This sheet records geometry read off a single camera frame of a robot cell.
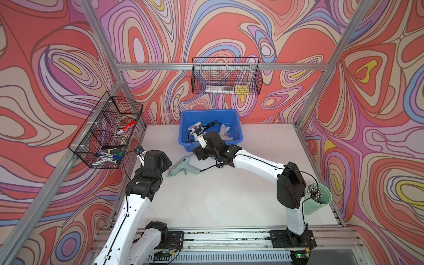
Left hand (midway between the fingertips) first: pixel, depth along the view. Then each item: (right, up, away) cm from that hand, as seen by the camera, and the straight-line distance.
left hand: (158, 160), depth 75 cm
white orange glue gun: (+33, +16, +37) cm, 52 cm away
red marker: (-14, +16, +1) cm, 22 cm away
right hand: (+19, +5, +10) cm, 22 cm away
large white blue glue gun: (+11, +18, +40) cm, 45 cm away
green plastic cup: (+70, -14, -6) cm, 72 cm away
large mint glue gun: (+9, -5, +19) cm, 21 cm away
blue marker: (-16, +3, -8) cm, 18 cm away
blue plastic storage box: (+37, +26, +40) cm, 60 cm away
